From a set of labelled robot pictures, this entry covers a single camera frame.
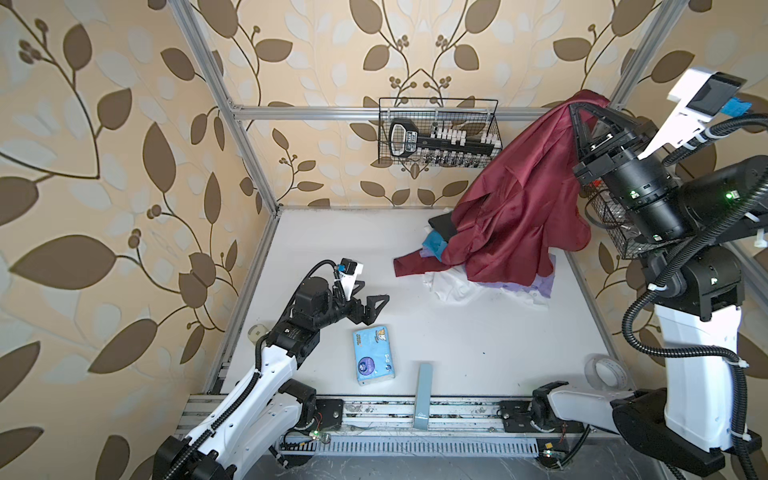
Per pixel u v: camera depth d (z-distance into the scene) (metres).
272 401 0.61
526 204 0.49
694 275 0.31
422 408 0.76
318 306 0.60
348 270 0.65
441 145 0.84
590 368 0.79
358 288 0.79
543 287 0.96
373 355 0.79
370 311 0.67
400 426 0.74
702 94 0.28
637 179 0.34
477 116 0.91
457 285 0.98
